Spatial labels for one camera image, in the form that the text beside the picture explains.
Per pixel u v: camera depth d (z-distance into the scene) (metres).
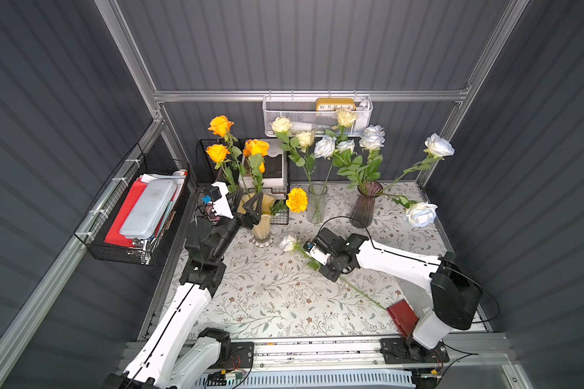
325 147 0.74
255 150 0.78
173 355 0.43
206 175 1.17
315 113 0.89
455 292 0.45
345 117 0.78
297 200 0.69
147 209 0.70
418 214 0.60
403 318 0.79
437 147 0.71
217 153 0.75
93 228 0.60
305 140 0.84
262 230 0.88
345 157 0.80
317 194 0.97
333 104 0.87
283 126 0.80
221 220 0.60
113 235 0.65
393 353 0.72
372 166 0.88
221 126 0.76
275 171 0.92
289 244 0.85
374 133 0.82
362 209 1.07
